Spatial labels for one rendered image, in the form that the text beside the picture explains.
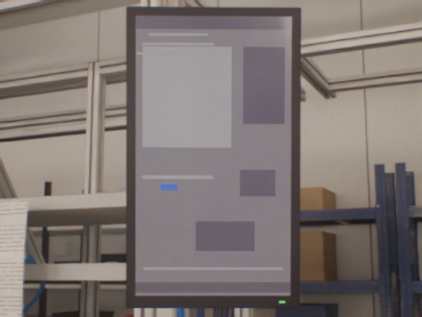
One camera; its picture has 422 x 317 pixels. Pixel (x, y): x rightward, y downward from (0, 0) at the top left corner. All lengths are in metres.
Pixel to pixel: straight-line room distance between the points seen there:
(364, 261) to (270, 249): 3.59
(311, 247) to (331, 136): 0.95
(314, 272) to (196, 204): 3.21
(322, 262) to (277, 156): 3.19
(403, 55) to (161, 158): 3.89
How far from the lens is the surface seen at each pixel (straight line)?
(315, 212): 4.27
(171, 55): 1.12
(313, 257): 4.29
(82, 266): 1.59
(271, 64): 1.12
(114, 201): 1.55
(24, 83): 2.42
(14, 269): 1.58
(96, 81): 2.23
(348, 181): 4.76
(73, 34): 6.12
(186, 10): 1.13
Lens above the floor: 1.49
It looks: 10 degrees up
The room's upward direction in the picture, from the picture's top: straight up
